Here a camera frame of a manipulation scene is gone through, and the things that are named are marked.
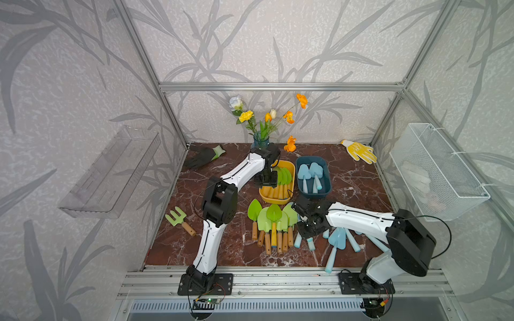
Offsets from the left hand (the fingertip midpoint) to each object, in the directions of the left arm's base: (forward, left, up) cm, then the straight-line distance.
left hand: (270, 185), depth 94 cm
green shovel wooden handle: (-11, +8, -6) cm, 15 cm away
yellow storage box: (-3, 0, -5) cm, 6 cm away
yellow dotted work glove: (+29, -53, -6) cm, 61 cm away
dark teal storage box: (+6, -29, -4) cm, 30 cm away
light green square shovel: (-18, +2, -5) cm, 18 cm away
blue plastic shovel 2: (+11, -18, -5) cm, 22 cm away
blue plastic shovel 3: (-28, -35, -4) cm, 45 cm away
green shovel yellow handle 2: (+5, -5, -6) cm, 9 cm away
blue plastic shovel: (+11, -25, -4) cm, 27 cm away
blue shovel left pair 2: (-25, -17, -5) cm, 31 cm away
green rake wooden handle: (-14, +42, -8) cm, 45 cm away
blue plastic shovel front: (-24, -28, -4) cm, 37 cm away
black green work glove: (+24, +41, -7) cm, 48 cm away
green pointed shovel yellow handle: (-12, -2, -5) cm, 13 cm away
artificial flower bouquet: (+23, +1, +20) cm, 30 cm away
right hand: (-21, -14, -5) cm, 25 cm away
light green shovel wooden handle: (-15, -6, -5) cm, 17 cm away
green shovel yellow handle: (+6, -8, -5) cm, 11 cm away
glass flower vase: (+19, +5, +10) cm, 22 cm away
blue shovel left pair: (-24, -12, -4) cm, 27 cm away
